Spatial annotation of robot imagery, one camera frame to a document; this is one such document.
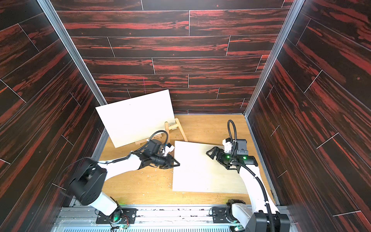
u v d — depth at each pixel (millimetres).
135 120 863
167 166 749
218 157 691
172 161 810
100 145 1064
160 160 747
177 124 864
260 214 386
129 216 735
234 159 581
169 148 819
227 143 744
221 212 746
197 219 736
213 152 708
